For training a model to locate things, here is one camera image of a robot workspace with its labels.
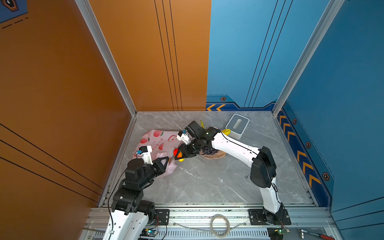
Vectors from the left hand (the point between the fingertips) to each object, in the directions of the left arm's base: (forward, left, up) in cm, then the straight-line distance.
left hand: (170, 156), depth 71 cm
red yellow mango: (+2, -4, -2) cm, 5 cm away
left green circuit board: (-28, +10, -23) cm, 38 cm away
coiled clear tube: (-27, -28, -21) cm, 44 cm away
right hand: (+3, -4, -6) cm, 8 cm away
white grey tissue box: (+36, -42, -19) cm, 58 cm away
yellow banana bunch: (+24, -31, -11) cm, 41 cm away
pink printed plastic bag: (+13, +8, -9) cm, 18 cm away
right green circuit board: (-28, -51, -23) cm, 63 cm away
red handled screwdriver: (-29, -71, -21) cm, 79 cm away
